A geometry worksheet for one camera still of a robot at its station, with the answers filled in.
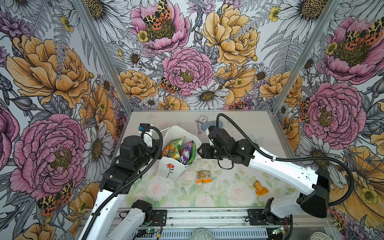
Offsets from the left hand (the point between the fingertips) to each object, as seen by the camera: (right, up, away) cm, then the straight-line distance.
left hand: (161, 145), depth 68 cm
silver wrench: (+17, +11, +47) cm, 51 cm away
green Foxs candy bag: (+4, -4, +8) cm, 10 cm away
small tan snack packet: (+20, -20, +17) cm, 33 cm away
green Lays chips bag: (+14, -5, +9) cm, 17 cm away
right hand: (+18, -6, +4) cm, 20 cm away
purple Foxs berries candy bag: (+10, -5, +6) cm, 13 cm away
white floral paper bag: (+3, -12, +6) cm, 14 cm away
